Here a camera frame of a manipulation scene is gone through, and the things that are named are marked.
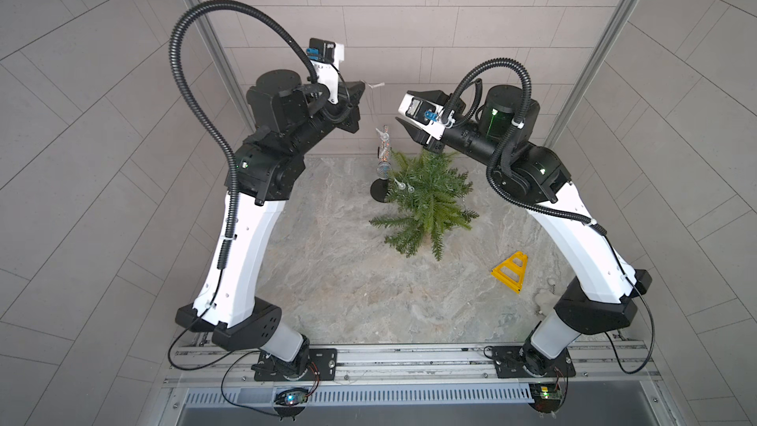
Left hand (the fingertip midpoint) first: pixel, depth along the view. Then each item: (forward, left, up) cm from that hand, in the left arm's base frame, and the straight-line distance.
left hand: (368, 81), depth 53 cm
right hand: (-3, -7, -2) cm, 8 cm away
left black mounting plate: (-37, +14, -53) cm, 66 cm away
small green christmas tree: (-4, -14, -28) cm, 32 cm away
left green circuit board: (-43, +17, -52) cm, 70 cm away
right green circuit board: (-43, -42, -55) cm, 81 cm away
